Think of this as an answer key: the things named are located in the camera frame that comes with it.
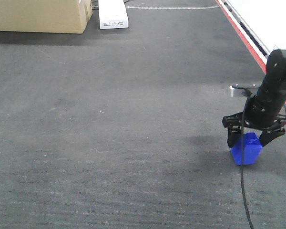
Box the thin black cable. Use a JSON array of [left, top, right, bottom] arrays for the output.
[[239, 111, 255, 229]]

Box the white carton box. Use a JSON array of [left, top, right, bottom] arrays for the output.
[[98, 0, 129, 30]]

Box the brown cardboard box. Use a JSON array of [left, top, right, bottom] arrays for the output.
[[0, 0, 93, 34]]

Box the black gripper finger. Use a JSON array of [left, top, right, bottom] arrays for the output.
[[259, 127, 286, 147], [227, 125, 242, 148]]

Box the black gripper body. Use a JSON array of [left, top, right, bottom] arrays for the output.
[[222, 94, 286, 131]]

